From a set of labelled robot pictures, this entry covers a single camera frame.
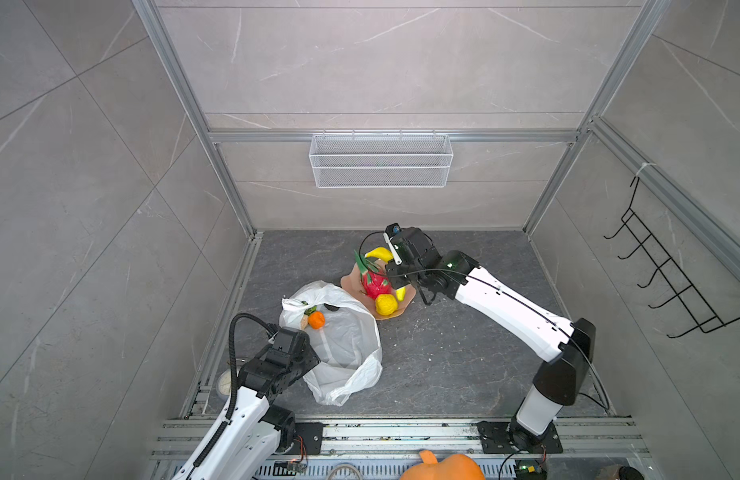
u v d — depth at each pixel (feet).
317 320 2.96
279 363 1.96
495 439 2.40
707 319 1.91
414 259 1.84
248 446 1.86
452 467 2.12
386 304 2.95
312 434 2.40
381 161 3.30
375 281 3.04
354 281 3.28
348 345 2.90
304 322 3.02
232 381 1.71
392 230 2.18
